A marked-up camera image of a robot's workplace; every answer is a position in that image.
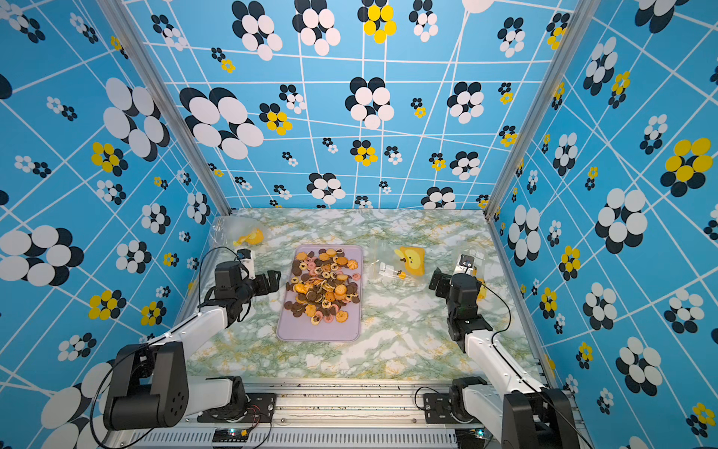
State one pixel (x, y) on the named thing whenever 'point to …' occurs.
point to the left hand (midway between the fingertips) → (270, 272)
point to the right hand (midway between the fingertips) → (457, 272)
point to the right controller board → (478, 438)
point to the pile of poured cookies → (323, 284)
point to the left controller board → (231, 435)
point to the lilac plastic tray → (351, 330)
